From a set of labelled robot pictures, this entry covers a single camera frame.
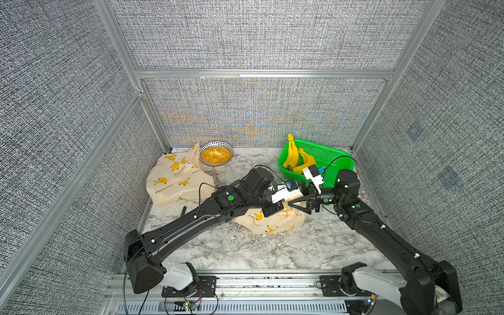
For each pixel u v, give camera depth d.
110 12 0.71
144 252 0.39
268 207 0.60
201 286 0.73
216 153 1.09
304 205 0.63
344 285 0.67
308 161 1.06
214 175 1.06
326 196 0.63
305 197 0.61
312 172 0.61
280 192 0.57
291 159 1.07
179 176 0.94
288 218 0.70
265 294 0.73
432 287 0.38
